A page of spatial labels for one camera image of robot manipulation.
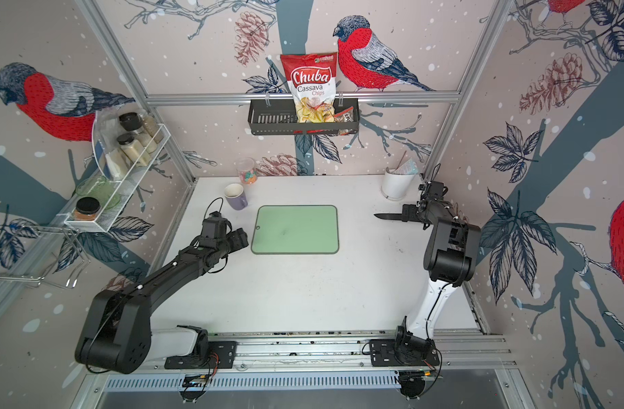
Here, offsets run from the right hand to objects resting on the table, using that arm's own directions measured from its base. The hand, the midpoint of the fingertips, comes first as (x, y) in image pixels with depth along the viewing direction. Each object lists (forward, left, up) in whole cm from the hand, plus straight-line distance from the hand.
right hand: (416, 210), depth 102 cm
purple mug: (+1, +75, +5) cm, 75 cm away
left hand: (-16, +68, +5) cm, 70 cm away
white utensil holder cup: (+9, +8, +4) cm, 13 cm away
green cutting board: (-9, +50, -3) cm, 51 cm away
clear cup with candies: (+20, +76, +2) cm, 78 cm away
